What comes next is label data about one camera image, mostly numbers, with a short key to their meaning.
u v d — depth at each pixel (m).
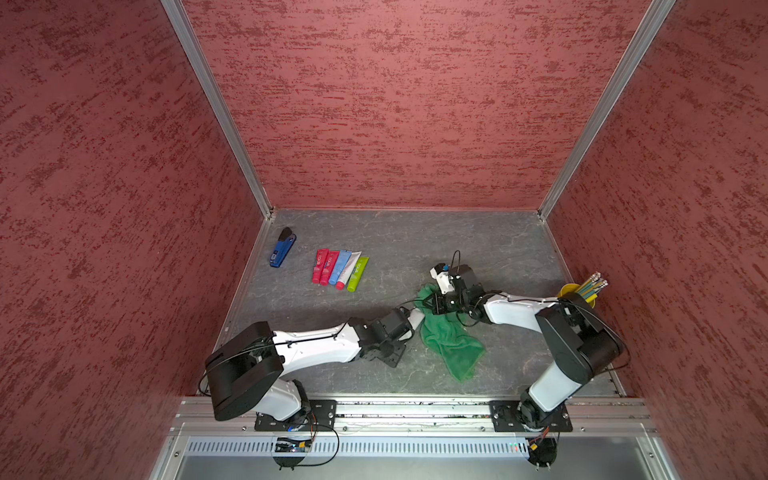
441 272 0.85
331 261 1.03
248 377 0.42
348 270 1.00
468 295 0.74
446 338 0.85
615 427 0.75
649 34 0.74
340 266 1.03
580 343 0.47
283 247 1.06
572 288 0.87
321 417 0.74
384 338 0.65
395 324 0.65
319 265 1.03
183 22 0.73
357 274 1.00
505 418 0.74
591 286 0.82
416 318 0.91
